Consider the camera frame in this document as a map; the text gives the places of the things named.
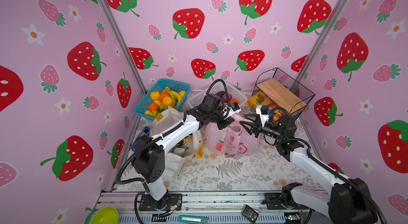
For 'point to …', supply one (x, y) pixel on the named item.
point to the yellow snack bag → (258, 99)
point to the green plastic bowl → (106, 215)
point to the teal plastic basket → (144, 104)
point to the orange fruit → (163, 94)
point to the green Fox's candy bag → (179, 151)
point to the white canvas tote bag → (188, 147)
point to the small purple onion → (224, 97)
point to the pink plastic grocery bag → (233, 141)
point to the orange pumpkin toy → (234, 100)
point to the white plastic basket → (235, 93)
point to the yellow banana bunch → (178, 96)
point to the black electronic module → (249, 214)
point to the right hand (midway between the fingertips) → (242, 119)
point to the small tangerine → (153, 106)
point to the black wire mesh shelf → (280, 89)
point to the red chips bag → (277, 113)
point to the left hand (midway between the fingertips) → (233, 117)
